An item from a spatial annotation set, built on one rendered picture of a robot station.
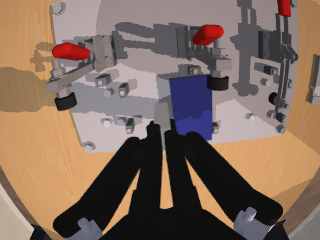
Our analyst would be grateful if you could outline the blue rectangular plate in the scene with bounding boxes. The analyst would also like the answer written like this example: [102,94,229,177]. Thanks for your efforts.
[169,73,212,141]

